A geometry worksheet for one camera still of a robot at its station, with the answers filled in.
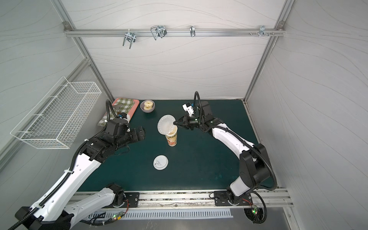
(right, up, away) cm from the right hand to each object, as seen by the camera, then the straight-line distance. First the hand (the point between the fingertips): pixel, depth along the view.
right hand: (173, 123), depth 76 cm
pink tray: (-37, +9, +39) cm, 55 cm away
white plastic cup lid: (-9, -25, +10) cm, 28 cm away
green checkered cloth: (-47, +11, +40) cm, 62 cm away
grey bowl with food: (-24, +11, +33) cm, 42 cm away
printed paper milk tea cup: (-2, -9, +8) cm, 12 cm away
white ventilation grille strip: (-14, -45, -6) cm, 47 cm away
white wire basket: (-56, +2, -7) cm, 57 cm away
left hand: (-18, -4, -3) cm, 18 cm away
